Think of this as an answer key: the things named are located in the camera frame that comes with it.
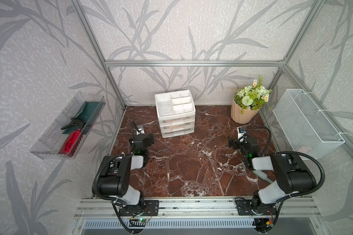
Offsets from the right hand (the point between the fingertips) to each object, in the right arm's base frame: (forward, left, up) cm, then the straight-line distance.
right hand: (236, 134), depth 95 cm
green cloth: (-6, +81, +26) cm, 86 cm away
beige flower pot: (+14, -11, +2) cm, 18 cm away
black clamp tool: (-11, +83, +29) cm, 89 cm away
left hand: (0, +62, +2) cm, 62 cm away
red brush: (-24, +79, +29) cm, 87 cm away
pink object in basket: (-19, -25, +15) cm, 35 cm away
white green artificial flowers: (+10, -6, +22) cm, 25 cm away
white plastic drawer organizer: (+8, +39, +14) cm, 42 cm away
